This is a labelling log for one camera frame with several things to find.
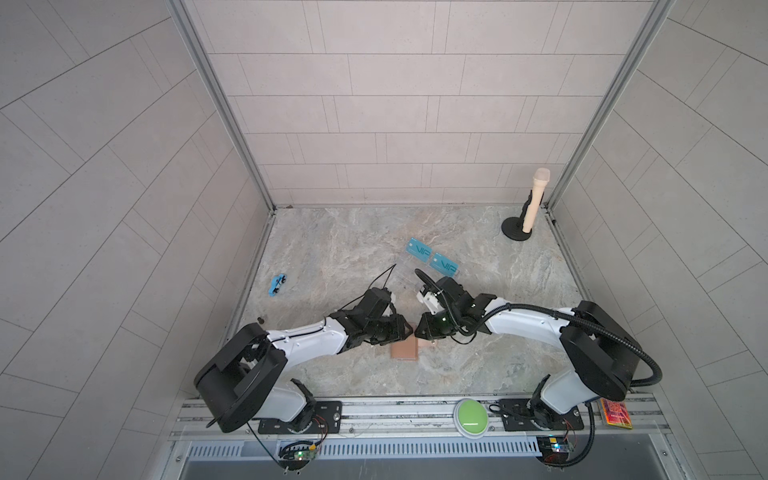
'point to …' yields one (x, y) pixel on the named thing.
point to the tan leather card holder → (409, 349)
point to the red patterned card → (617, 413)
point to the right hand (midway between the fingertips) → (414, 338)
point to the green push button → (470, 418)
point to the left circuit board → (295, 457)
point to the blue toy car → (276, 283)
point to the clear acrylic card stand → (425, 268)
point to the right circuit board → (553, 449)
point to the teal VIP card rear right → (444, 264)
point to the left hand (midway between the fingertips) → (416, 332)
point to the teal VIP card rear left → (418, 249)
